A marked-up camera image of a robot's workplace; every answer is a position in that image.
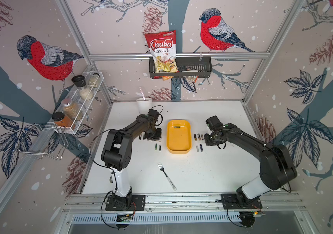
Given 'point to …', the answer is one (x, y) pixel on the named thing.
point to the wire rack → (45, 140)
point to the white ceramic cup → (144, 104)
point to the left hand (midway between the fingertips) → (160, 135)
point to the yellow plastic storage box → (178, 136)
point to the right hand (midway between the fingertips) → (207, 140)
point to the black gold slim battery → (199, 137)
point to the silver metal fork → (161, 168)
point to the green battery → (156, 146)
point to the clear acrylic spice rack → (81, 103)
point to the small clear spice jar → (93, 81)
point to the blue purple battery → (201, 147)
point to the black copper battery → (195, 137)
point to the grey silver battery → (197, 149)
